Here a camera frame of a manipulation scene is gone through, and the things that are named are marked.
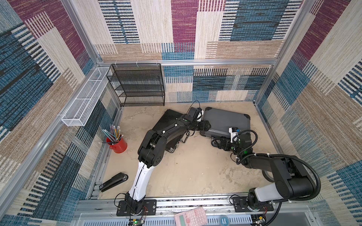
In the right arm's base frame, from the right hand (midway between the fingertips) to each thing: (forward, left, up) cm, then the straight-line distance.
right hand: (221, 141), depth 93 cm
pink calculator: (-40, +19, -3) cm, 45 cm away
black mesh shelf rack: (+43, +59, +14) cm, 74 cm away
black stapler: (-23, +61, 0) cm, 65 cm away
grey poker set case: (+14, -2, +4) cm, 15 cm away
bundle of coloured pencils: (+1, +67, +7) cm, 68 cm away
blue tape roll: (-42, +5, -5) cm, 42 cm away
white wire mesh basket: (0, +76, +30) cm, 82 cm away
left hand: (+8, +8, +3) cm, 12 cm away
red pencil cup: (-3, +66, 0) cm, 66 cm away
